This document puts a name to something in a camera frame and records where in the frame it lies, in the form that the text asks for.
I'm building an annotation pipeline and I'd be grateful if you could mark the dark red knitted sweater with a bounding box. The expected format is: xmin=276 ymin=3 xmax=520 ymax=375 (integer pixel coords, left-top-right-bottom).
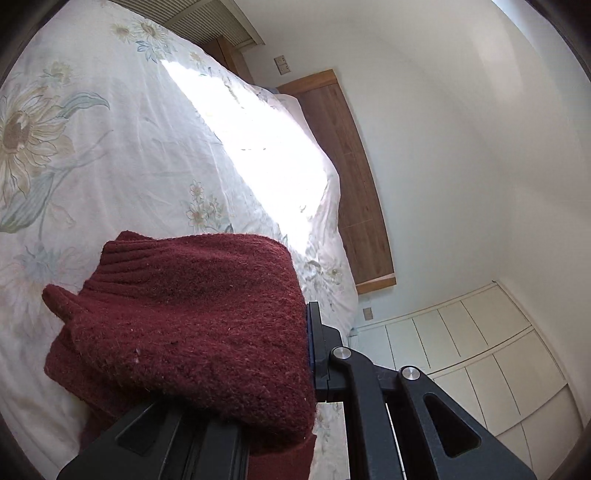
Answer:
xmin=42 ymin=231 xmax=315 ymax=479

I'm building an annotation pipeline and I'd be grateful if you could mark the white built-in wardrobe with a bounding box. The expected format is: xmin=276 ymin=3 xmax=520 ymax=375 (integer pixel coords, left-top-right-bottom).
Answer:
xmin=349 ymin=282 xmax=583 ymax=479

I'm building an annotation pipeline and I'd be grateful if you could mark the brown wooden headboard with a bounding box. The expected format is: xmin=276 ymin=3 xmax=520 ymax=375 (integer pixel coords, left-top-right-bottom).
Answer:
xmin=279 ymin=69 xmax=397 ymax=294

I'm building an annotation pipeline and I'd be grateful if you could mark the floral white bed cover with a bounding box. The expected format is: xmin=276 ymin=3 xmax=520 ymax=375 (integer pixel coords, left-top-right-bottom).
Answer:
xmin=1 ymin=1 xmax=358 ymax=479

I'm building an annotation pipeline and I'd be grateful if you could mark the brown wooden nightstand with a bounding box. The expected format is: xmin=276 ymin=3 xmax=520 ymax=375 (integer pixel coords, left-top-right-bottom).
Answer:
xmin=199 ymin=36 xmax=254 ymax=84

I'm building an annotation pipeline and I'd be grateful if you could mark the grey slatted blind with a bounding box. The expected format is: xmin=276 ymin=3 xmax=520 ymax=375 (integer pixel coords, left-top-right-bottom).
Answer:
xmin=116 ymin=0 xmax=264 ymax=50

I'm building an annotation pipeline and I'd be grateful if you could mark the beige wall switch plate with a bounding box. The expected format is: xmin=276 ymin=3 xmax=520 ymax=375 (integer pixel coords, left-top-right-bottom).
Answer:
xmin=273 ymin=55 xmax=290 ymax=75

